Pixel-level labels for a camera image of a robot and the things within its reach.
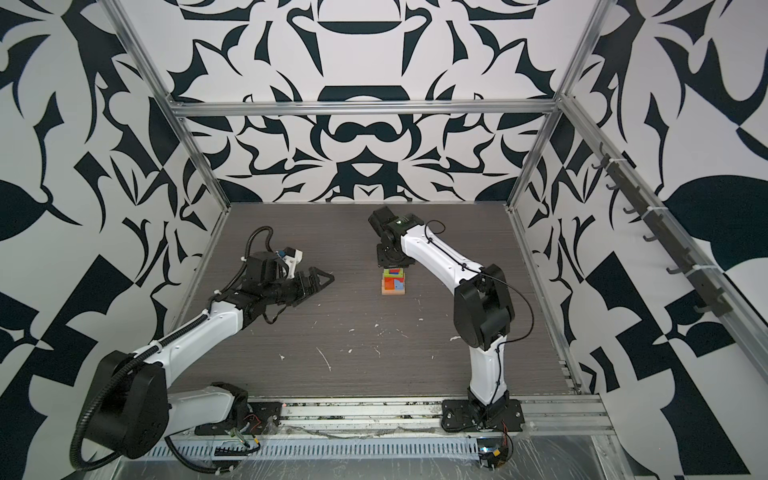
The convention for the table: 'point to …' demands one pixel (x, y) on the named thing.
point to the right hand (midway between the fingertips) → (391, 260)
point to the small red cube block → (399, 278)
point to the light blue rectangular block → (398, 285)
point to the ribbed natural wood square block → (387, 271)
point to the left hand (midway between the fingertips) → (328, 279)
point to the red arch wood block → (389, 283)
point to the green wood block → (391, 276)
